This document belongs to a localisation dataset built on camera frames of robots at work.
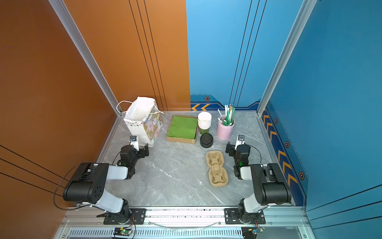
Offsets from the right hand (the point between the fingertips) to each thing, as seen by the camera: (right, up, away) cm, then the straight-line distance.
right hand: (237, 142), depth 94 cm
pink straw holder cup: (-7, +6, +6) cm, 11 cm away
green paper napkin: (-36, +10, +11) cm, 39 cm away
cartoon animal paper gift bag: (-56, +14, -13) cm, 59 cm away
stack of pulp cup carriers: (-13, -18, -9) cm, 25 cm away
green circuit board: (-62, -40, -23) cm, 77 cm away
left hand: (-62, 0, +1) cm, 62 cm away
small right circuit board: (-1, -40, -23) cm, 46 cm away
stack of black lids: (-19, +1, +2) cm, 20 cm away
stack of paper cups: (-21, +13, 0) cm, 25 cm away
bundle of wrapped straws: (-5, +19, -2) cm, 20 cm away
